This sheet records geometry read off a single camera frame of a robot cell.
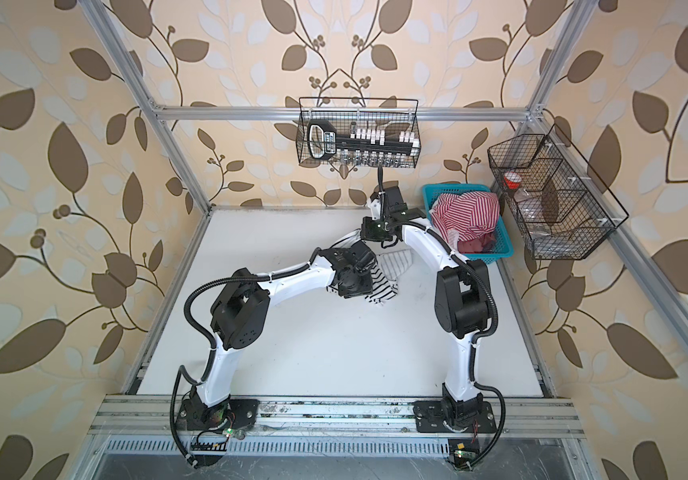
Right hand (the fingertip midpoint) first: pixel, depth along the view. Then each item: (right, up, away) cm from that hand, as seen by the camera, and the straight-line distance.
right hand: (362, 234), depth 93 cm
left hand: (+4, -17, -3) cm, 17 cm away
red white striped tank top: (+37, +5, +9) cm, 38 cm away
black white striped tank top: (+10, -11, +8) cm, 16 cm away
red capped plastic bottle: (+44, +16, -6) cm, 47 cm away
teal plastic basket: (+47, -4, +5) cm, 48 cm away
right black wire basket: (+55, +8, -12) cm, 56 cm away
